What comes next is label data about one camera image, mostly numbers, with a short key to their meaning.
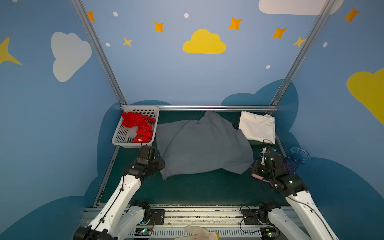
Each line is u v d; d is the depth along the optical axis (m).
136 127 1.11
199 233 0.71
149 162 0.67
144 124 1.06
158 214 0.75
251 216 0.75
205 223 0.73
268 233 0.72
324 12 0.71
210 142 1.02
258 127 1.04
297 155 0.78
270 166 0.57
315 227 0.43
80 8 0.68
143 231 0.71
